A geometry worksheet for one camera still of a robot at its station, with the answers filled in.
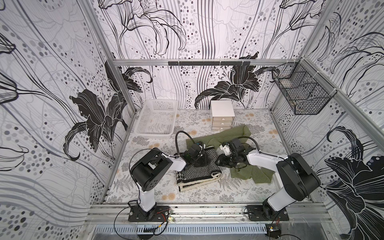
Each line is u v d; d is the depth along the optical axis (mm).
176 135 780
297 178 454
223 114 983
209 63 906
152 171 489
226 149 843
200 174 838
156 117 1133
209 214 741
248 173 838
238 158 696
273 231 699
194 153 732
